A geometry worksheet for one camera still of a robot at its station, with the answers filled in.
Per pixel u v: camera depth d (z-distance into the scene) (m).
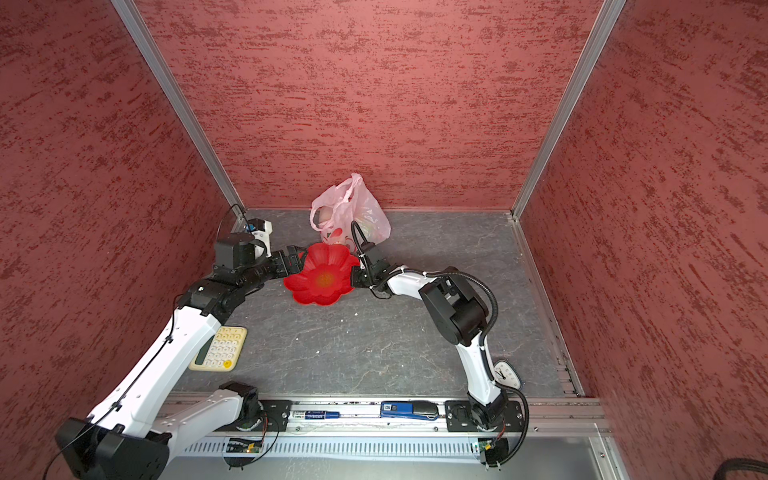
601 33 0.74
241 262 0.56
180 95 0.87
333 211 0.99
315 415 0.74
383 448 0.77
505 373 0.77
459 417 0.74
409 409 0.71
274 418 0.73
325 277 1.01
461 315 0.54
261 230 0.66
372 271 0.77
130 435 0.38
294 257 0.67
